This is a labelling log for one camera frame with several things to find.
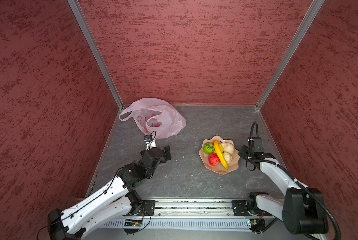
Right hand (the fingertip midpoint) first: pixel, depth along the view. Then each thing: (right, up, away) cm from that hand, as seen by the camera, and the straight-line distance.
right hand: (240, 154), depth 89 cm
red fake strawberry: (-17, -2, -4) cm, 18 cm away
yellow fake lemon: (-11, +4, +1) cm, 12 cm away
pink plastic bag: (-54, +23, +6) cm, 59 cm away
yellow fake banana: (-13, +1, -5) cm, 14 cm away
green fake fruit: (-20, +4, -2) cm, 20 cm away
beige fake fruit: (-9, -1, -4) cm, 9 cm away
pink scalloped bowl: (-13, -8, -4) cm, 16 cm away
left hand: (-46, +5, -13) cm, 48 cm away
